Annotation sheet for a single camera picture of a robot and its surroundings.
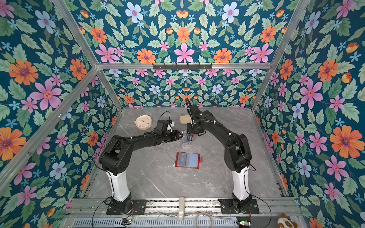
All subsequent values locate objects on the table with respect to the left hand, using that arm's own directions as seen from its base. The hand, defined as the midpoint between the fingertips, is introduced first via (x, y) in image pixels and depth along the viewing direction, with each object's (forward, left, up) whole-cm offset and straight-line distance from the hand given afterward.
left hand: (183, 132), depth 94 cm
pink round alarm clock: (+16, +30, -6) cm, 35 cm away
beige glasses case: (+16, -2, -5) cm, 17 cm away
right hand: (-1, -6, +3) cm, 7 cm away
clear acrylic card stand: (-5, -5, -4) cm, 8 cm away
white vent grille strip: (-48, +16, -9) cm, 51 cm away
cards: (-2, -4, -3) cm, 6 cm away
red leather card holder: (-16, -1, -8) cm, 18 cm away
